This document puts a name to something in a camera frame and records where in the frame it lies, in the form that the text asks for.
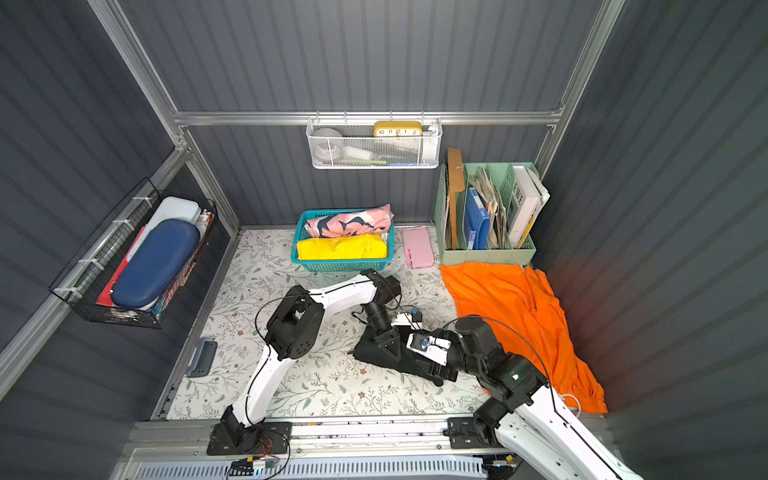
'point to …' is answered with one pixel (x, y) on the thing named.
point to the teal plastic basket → (352, 265)
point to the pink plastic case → (418, 247)
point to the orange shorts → (526, 318)
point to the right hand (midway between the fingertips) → (431, 341)
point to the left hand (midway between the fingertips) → (397, 361)
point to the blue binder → (478, 225)
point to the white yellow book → (528, 198)
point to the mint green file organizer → (493, 181)
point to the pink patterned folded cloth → (350, 223)
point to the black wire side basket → (88, 277)
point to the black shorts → (366, 347)
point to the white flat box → (173, 207)
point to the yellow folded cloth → (363, 246)
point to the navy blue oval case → (167, 247)
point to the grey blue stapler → (204, 355)
